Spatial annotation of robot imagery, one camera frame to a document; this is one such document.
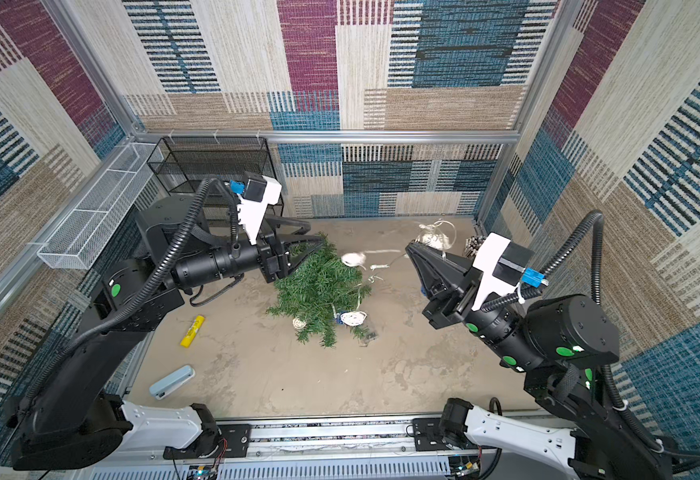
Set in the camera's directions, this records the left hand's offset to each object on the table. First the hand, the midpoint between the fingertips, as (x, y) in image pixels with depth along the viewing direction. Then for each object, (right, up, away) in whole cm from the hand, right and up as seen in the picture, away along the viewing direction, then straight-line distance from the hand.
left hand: (315, 233), depth 48 cm
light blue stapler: (-39, -36, +33) cm, 63 cm away
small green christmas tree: (-2, -12, +22) cm, 25 cm away
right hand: (+14, -3, -7) cm, 15 cm away
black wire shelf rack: (-52, +27, +57) cm, 82 cm away
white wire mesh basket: (-58, -2, +21) cm, 62 cm away
